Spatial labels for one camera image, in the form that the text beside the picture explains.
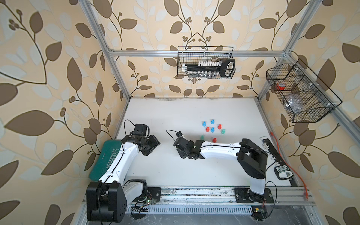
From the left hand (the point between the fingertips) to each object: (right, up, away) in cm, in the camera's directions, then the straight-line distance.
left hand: (155, 143), depth 83 cm
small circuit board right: (+56, -34, -11) cm, 67 cm away
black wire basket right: (+81, +28, -9) cm, 86 cm away
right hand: (+17, -4, +6) cm, 18 cm away
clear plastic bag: (+74, +23, -13) cm, 78 cm away
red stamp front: (+34, +6, +16) cm, 38 cm away
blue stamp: (+32, +10, +19) cm, 39 cm away
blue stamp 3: (+38, +6, +16) cm, 41 cm away
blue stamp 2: (+39, +11, +21) cm, 46 cm away
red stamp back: (+38, -1, +11) cm, 40 cm away
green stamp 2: (+30, +1, +12) cm, 32 cm away
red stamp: (+43, +8, +17) cm, 47 cm away
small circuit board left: (-6, -33, -11) cm, 36 cm away
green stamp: (+45, +5, +16) cm, 48 cm away
